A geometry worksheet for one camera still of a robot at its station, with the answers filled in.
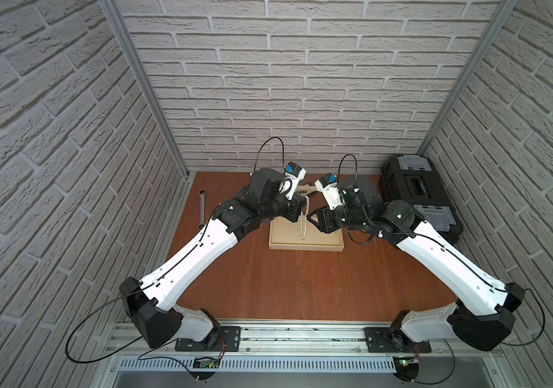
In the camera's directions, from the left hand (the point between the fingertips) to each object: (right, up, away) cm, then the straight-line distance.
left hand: (312, 198), depth 67 cm
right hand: (+1, -5, +1) cm, 5 cm away
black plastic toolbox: (+45, +8, +28) cm, 54 cm away
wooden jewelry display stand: (-8, -15, +32) cm, 37 cm away
